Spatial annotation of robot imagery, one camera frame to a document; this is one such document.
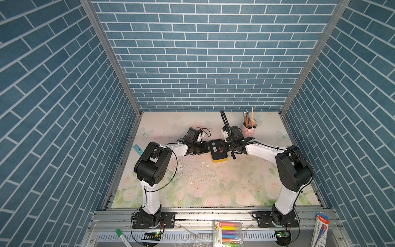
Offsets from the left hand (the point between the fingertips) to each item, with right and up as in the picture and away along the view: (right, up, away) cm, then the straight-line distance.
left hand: (213, 150), depth 95 cm
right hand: (+5, +3, 0) cm, 6 cm away
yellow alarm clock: (+3, -1, 0) cm, 3 cm away
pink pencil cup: (+23, +11, +4) cm, 25 cm away
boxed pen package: (+47, -35, -26) cm, 64 cm away
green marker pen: (-42, -36, -27) cm, 61 cm away
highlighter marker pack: (+5, -35, -26) cm, 43 cm away
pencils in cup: (+23, +17, +5) cm, 29 cm away
